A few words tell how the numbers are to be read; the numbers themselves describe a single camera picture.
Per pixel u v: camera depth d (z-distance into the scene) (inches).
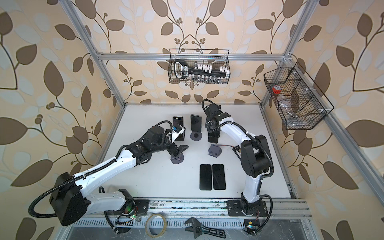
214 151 35.7
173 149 27.0
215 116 27.7
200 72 32.9
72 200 15.3
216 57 35.8
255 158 19.3
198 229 26.9
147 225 26.3
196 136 40.1
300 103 32.5
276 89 34.3
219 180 32.5
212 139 38.9
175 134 26.4
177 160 34.3
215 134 39.6
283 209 30.3
